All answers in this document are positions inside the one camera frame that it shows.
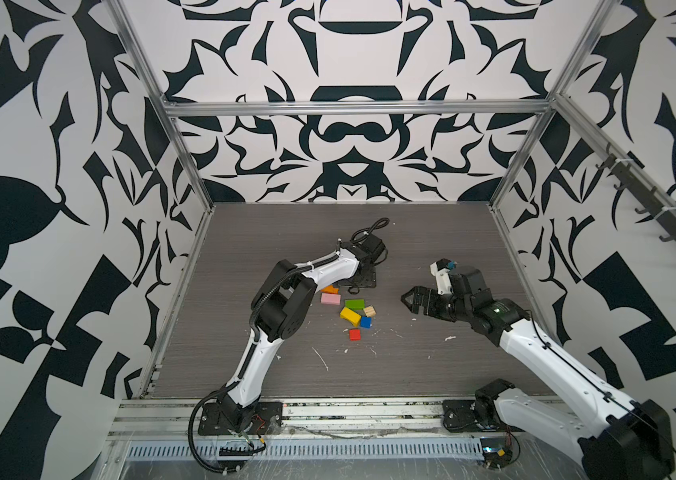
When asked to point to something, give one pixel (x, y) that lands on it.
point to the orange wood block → (330, 289)
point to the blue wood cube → (366, 322)
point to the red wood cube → (355, 334)
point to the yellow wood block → (350, 316)
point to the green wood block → (357, 304)
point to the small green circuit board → (496, 452)
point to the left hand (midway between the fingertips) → (360, 274)
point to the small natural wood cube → (369, 311)
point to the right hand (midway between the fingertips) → (415, 299)
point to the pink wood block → (330, 298)
